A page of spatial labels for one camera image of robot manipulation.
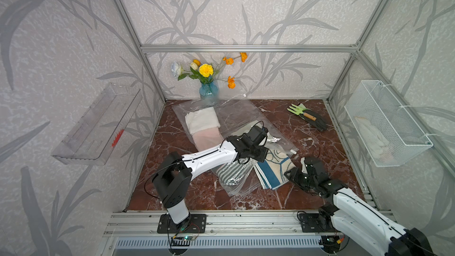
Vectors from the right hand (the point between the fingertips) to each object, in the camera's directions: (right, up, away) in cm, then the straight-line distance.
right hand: (285, 174), depth 85 cm
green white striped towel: (-26, +1, -1) cm, 26 cm away
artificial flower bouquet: (-41, +51, +6) cm, 65 cm away
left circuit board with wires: (-44, -21, -15) cm, 51 cm away
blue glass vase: (-42, +44, +26) cm, 66 cm away
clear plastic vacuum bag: (-26, +29, +27) cm, 48 cm away
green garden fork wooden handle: (+21, +28, +24) cm, 43 cm away
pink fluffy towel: (-41, +15, +14) cm, 46 cm away
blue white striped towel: (-7, +1, 0) cm, 7 cm away
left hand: (-10, +10, -3) cm, 15 cm away
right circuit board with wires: (+15, -23, -14) cm, 31 cm away
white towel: (-46, +26, +24) cm, 58 cm away
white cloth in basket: (+36, +15, -12) cm, 41 cm away
